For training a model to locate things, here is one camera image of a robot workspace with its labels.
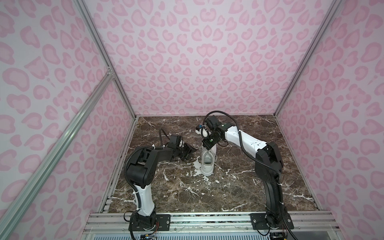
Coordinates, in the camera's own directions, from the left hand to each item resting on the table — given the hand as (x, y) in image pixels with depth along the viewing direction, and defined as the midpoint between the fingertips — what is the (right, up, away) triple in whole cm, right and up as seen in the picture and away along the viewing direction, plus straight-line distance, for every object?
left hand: (198, 149), depth 95 cm
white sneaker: (+7, -4, -7) cm, 11 cm away
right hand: (+4, +4, -4) cm, 7 cm away
